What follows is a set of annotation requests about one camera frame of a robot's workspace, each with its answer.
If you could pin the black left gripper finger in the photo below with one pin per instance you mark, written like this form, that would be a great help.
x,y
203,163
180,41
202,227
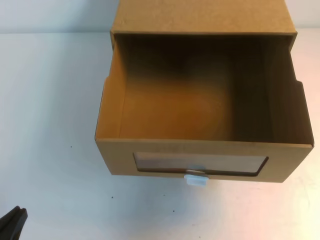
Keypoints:
x,y
11,224

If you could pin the white drawer handle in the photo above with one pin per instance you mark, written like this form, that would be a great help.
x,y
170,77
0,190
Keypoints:
x,y
196,176

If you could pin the cardboard drawer with window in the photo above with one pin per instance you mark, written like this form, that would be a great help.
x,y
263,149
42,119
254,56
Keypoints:
x,y
223,107

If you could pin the brown cardboard shoebox shell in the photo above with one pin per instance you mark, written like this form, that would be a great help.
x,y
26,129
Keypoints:
x,y
203,17

